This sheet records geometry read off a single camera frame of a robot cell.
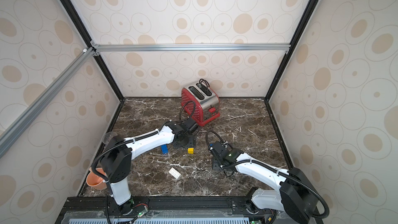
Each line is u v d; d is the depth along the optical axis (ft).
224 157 2.03
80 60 2.65
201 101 3.06
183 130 2.10
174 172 2.73
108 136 3.37
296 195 1.35
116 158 1.52
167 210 2.39
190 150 2.94
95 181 2.57
